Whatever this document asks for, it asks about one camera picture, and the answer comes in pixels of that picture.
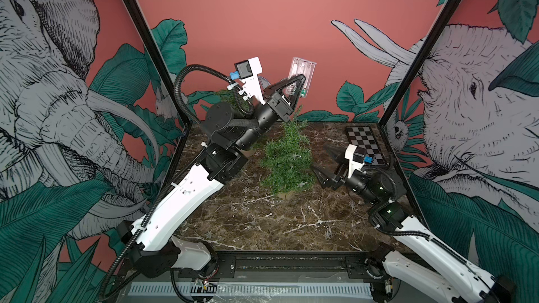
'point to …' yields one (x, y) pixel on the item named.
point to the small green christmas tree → (286, 165)
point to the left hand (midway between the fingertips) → (303, 76)
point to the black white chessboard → (363, 136)
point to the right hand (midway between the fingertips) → (316, 156)
